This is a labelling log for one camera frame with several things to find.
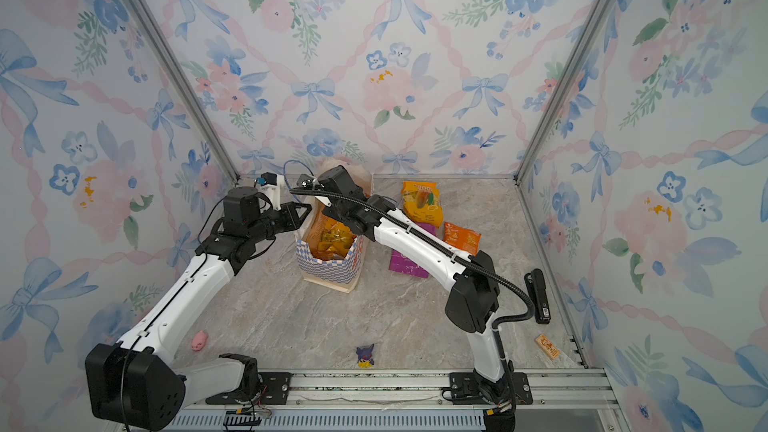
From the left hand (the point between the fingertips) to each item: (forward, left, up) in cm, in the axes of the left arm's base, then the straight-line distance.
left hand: (311, 204), depth 77 cm
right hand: (+6, -6, +1) cm, 9 cm away
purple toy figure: (-31, -14, -22) cm, 41 cm away
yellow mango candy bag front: (+1, -4, -19) cm, 19 cm away
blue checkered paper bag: (-15, -9, -10) cm, 20 cm away
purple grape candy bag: (-4, -24, -23) cm, 34 cm away
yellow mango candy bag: (+17, -31, -19) cm, 41 cm away
